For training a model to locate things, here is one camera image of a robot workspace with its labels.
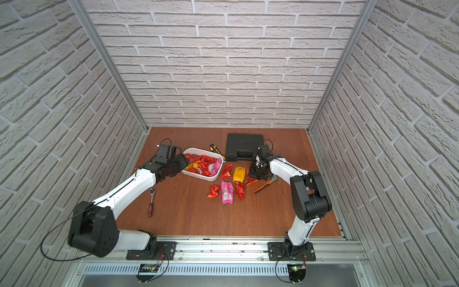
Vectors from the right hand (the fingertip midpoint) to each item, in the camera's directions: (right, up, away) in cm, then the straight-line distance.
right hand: (252, 174), depth 94 cm
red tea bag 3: (-14, +2, +2) cm, 14 cm away
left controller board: (-46, -35, -21) cm, 62 cm away
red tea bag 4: (-2, -2, -2) cm, 3 cm away
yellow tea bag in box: (-31, +5, +2) cm, 32 cm away
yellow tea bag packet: (-7, 0, +1) cm, 7 cm away
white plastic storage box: (-31, +12, +7) cm, 34 cm away
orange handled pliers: (+12, -2, +1) cm, 13 cm away
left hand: (-33, +9, -6) cm, 35 cm away
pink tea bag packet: (-14, -6, -5) cm, 16 cm away
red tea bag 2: (-7, -7, -4) cm, 11 cm away
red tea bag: (-20, -7, -7) cm, 22 cm away
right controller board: (+16, -36, -23) cm, 45 cm away
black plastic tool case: (-5, +15, +10) cm, 19 cm away
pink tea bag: (-20, +4, +2) cm, 20 cm away
